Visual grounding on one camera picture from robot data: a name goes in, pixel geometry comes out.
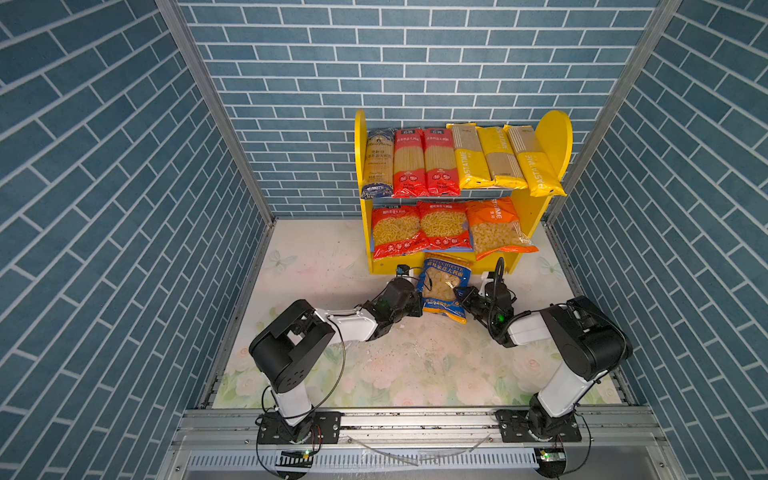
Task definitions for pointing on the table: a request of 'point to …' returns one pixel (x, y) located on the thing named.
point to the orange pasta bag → (496, 229)
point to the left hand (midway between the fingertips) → (424, 297)
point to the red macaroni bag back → (444, 226)
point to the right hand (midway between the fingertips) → (452, 286)
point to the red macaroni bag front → (397, 231)
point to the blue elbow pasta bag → (437, 280)
